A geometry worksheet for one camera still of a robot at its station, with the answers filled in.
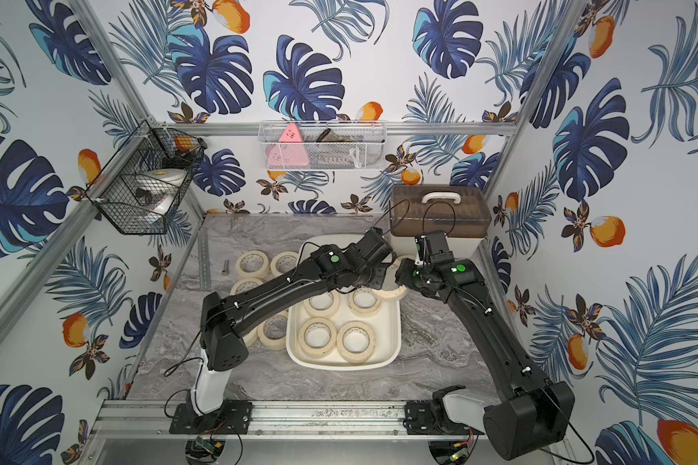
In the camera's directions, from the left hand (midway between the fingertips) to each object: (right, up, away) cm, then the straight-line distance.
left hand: (380, 267), depth 78 cm
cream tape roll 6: (-17, -13, +14) cm, 26 cm away
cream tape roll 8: (-18, -22, +10) cm, 30 cm away
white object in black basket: (-60, +23, +2) cm, 64 cm away
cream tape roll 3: (-30, -19, +4) cm, 35 cm away
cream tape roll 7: (-3, -12, +15) cm, 19 cm away
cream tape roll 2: (-44, -7, +20) cm, 49 cm away
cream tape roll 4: (+3, -7, -4) cm, 8 cm away
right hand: (+7, -2, +1) cm, 7 cm away
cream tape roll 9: (-7, -23, +9) cm, 26 cm away
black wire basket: (-70, +20, -2) cm, 73 cm away
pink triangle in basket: (-27, +35, +12) cm, 46 cm away
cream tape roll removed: (-32, 0, +27) cm, 43 cm away
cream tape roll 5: (+5, +3, -9) cm, 11 cm away
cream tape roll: (-44, -1, +27) cm, 52 cm away
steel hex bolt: (-52, -3, +25) cm, 58 cm away
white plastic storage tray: (+3, -19, +12) cm, 22 cm away
